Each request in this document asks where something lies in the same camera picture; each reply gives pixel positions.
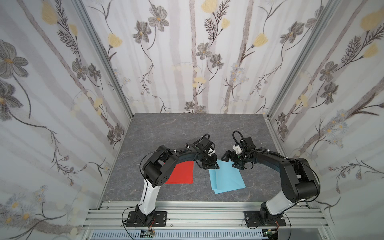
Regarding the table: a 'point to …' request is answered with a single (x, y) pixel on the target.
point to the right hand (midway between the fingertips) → (229, 159)
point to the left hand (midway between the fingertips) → (221, 166)
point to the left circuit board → (146, 233)
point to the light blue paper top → (213, 181)
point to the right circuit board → (272, 234)
